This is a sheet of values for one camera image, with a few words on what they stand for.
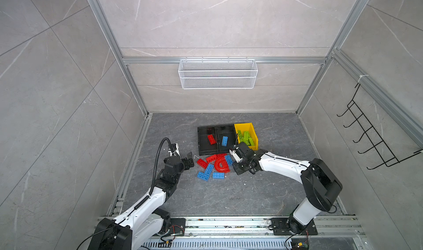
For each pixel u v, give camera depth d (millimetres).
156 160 593
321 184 455
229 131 1107
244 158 703
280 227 732
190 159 768
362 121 724
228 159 945
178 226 730
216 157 950
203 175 883
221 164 927
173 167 630
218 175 880
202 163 927
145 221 572
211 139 1032
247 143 1005
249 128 1042
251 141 1007
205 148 975
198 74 1005
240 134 1064
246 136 1032
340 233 732
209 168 903
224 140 1032
